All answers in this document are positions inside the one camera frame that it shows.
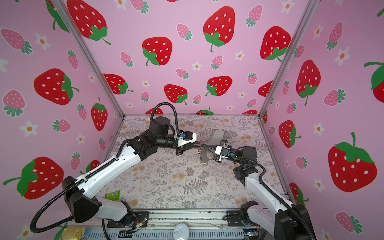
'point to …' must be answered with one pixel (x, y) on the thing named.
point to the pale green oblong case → (217, 136)
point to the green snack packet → (114, 196)
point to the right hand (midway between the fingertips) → (202, 144)
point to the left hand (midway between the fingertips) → (199, 142)
